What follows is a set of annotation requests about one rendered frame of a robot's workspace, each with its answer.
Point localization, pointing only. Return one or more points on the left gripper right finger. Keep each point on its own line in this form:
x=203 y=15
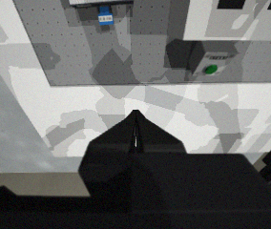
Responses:
x=151 y=139

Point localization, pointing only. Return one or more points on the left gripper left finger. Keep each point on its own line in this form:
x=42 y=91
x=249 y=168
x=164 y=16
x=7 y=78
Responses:
x=120 y=138

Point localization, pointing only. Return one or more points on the grey flat rectangular mat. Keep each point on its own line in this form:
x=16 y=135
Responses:
x=73 y=50

